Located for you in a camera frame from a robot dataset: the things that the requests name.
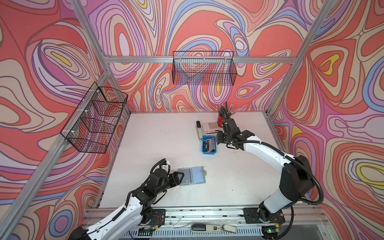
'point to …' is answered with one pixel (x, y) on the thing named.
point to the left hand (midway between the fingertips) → (184, 175)
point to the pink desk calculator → (211, 128)
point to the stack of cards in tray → (209, 145)
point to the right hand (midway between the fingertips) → (221, 138)
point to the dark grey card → (187, 178)
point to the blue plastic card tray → (205, 138)
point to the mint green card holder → (192, 175)
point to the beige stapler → (199, 126)
